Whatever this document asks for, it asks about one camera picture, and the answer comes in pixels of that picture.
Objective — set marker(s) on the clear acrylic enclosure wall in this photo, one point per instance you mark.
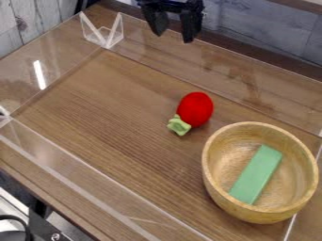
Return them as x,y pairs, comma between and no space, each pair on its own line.
84,139

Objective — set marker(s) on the red toy strawberry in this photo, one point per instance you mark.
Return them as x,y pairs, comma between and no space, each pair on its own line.
193,113

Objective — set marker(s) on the black metal bracket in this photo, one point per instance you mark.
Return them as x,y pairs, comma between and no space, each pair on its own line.
43,230

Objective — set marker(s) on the light wooden bowl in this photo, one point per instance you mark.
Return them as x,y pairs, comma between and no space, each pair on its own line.
293,183

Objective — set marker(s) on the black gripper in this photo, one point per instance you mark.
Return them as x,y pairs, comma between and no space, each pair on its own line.
191,10

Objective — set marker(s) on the green rectangular block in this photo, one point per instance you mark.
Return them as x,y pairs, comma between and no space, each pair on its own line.
255,175

